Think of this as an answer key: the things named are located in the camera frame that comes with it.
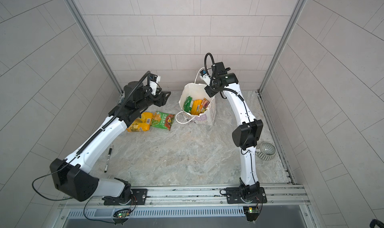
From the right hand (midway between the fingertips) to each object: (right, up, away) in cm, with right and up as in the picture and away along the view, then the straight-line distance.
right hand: (208, 88), depth 87 cm
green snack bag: (-30, -20, +9) cm, 37 cm away
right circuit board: (+19, -60, -19) cm, 65 cm away
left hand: (-20, -2, -15) cm, 25 cm away
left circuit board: (-39, -57, -23) cm, 73 cm away
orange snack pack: (-8, -11, +6) cm, 15 cm away
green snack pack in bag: (-13, -10, +7) cm, 18 cm away
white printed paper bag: (-7, -2, +2) cm, 7 cm away
